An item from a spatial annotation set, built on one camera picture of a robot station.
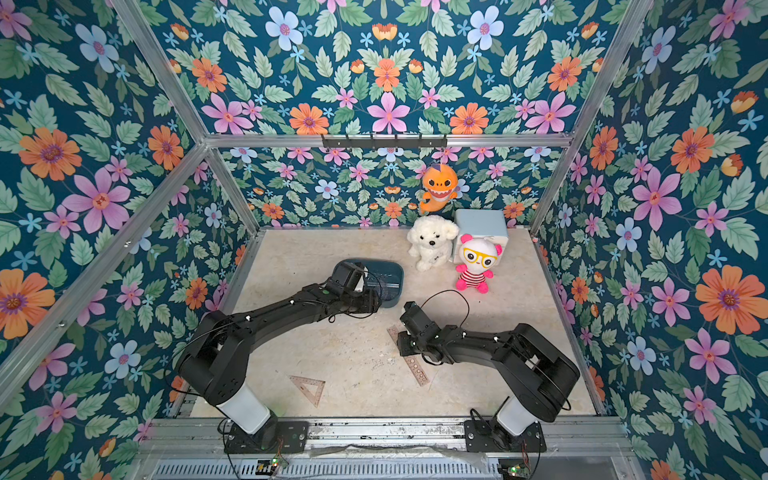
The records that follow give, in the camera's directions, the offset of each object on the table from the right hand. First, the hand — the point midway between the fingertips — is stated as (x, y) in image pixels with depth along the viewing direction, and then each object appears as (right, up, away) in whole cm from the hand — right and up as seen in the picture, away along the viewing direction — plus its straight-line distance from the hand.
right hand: (402, 341), depth 89 cm
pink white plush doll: (+24, +25, +4) cm, 36 cm away
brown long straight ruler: (+3, -5, -3) cm, 7 cm away
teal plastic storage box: (-4, +19, +15) cm, 25 cm away
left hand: (-7, +13, +1) cm, 15 cm away
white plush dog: (+9, +32, +5) cm, 33 cm away
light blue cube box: (+30, +37, +11) cm, 49 cm away
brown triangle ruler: (-29, -10, -6) cm, 31 cm away
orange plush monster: (+12, +50, +7) cm, 52 cm away
